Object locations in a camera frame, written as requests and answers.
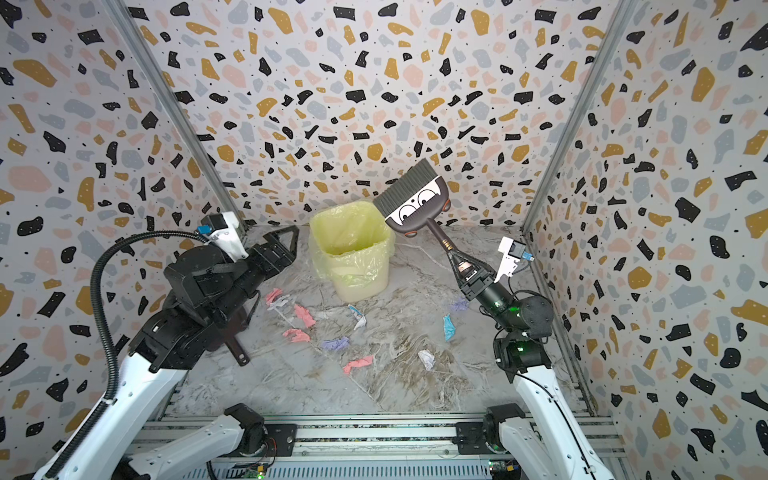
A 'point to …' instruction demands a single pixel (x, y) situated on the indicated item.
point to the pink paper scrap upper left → (305, 315)
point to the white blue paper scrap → (361, 319)
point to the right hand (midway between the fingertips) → (446, 255)
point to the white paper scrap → (427, 358)
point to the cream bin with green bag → (350, 245)
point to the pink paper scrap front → (358, 363)
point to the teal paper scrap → (449, 327)
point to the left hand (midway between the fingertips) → (285, 230)
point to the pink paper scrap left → (298, 336)
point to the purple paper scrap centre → (336, 344)
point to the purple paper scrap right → (460, 304)
